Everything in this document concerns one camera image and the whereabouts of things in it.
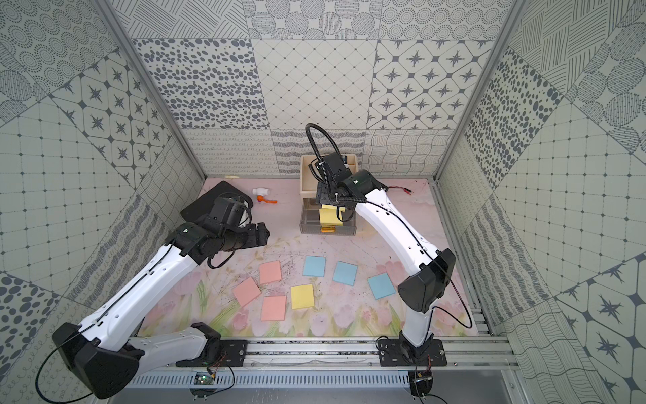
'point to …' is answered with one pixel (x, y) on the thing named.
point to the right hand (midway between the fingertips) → (334, 198)
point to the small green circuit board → (203, 378)
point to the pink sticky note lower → (273, 308)
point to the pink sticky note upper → (270, 272)
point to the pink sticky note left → (246, 291)
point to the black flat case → (201, 207)
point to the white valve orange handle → (260, 193)
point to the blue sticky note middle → (346, 273)
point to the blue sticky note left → (315, 266)
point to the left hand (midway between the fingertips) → (264, 235)
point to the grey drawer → (310, 221)
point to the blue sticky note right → (381, 285)
